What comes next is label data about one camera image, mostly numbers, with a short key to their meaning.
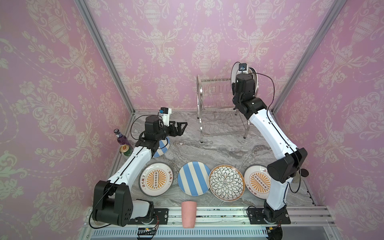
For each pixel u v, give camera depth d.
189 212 0.72
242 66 0.62
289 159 0.46
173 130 0.71
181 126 0.72
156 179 0.86
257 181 0.85
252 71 0.77
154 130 0.62
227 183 0.85
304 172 0.79
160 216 0.75
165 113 0.70
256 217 0.73
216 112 1.19
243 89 0.57
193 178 0.87
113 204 0.41
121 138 0.88
